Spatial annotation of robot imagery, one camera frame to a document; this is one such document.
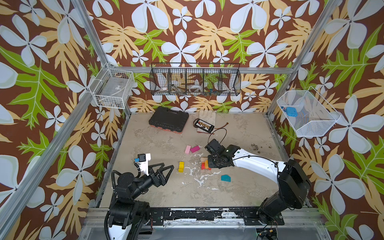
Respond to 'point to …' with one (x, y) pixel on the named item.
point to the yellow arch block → (181, 166)
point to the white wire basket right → (308, 113)
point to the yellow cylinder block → (206, 164)
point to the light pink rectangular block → (187, 149)
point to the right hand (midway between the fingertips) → (209, 163)
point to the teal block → (225, 177)
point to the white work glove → (209, 116)
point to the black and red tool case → (171, 120)
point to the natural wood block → (203, 159)
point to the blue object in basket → (291, 111)
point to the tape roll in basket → (195, 88)
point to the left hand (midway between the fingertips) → (168, 165)
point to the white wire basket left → (112, 88)
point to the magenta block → (195, 149)
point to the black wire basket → (192, 79)
